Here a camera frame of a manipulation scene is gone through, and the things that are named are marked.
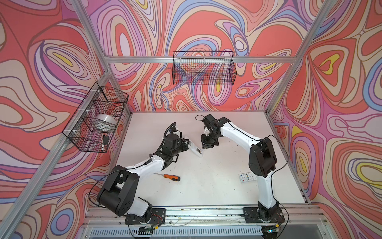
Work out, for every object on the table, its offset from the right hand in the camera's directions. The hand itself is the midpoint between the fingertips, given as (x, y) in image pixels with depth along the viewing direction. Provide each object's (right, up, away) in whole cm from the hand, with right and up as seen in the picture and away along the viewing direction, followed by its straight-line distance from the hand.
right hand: (205, 149), depth 90 cm
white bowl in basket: (-49, +17, -20) cm, 56 cm away
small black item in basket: (-52, +8, -16) cm, 55 cm away
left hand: (-9, +6, -2) cm, 11 cm away
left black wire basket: (-58, +14, -17) cm, 62 cm away
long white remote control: (-5, -1, +2) cm, 5 cm away
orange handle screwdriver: (-19, -15, -6) cm, 25 cm away
